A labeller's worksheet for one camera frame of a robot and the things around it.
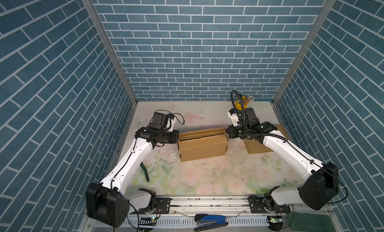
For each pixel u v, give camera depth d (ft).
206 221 2.23
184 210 2.42
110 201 1.23
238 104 3.53
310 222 2.28
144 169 2.78
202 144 2.64
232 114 2.38
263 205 2.41
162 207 2.41
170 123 2.19
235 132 2.33
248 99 3.27
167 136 2.15
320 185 1.32
